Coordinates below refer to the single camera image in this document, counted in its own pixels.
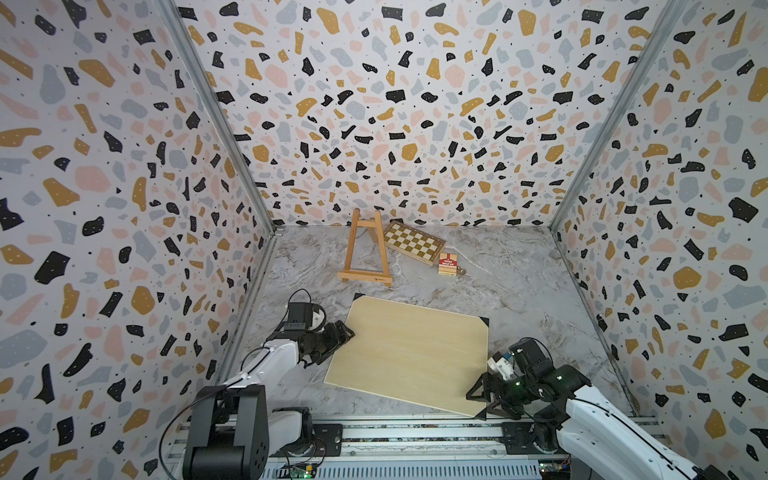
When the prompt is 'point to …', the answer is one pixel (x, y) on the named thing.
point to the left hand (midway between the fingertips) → (349, 339)
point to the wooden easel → (376, 233)
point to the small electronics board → (299, 471)
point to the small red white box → (447, 265)
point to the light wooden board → (422, 355)
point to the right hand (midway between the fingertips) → (478, 404)
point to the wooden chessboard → (413, 242)
